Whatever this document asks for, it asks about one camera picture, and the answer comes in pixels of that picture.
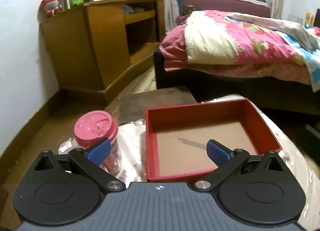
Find dark brown bag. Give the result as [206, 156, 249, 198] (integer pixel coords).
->
[181, 5, 198, 17]

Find bed with pink quilt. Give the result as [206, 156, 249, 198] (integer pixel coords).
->
[159, 10, 320, 93]

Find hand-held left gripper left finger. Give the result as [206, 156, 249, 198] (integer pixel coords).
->
[34, 137, 126, 193]

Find wooden cabinet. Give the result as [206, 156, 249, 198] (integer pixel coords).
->
[39, 0, 166, 107]

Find red cardboard box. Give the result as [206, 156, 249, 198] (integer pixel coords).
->
[145, 98, 283, 181]

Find red white plush doll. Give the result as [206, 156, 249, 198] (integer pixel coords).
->
[39, 0, 63, 19]

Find pink lid plastic jar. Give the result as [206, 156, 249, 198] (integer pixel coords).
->
[74, 111, 123, 174]

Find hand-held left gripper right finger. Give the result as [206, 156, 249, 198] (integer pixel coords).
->
[192, 139, 287, 193]

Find grey items on shelf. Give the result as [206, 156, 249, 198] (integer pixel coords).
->
[122, 5, 145, 14]

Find dark bed frame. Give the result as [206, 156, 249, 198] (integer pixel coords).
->
[153, 46, 320, 117]

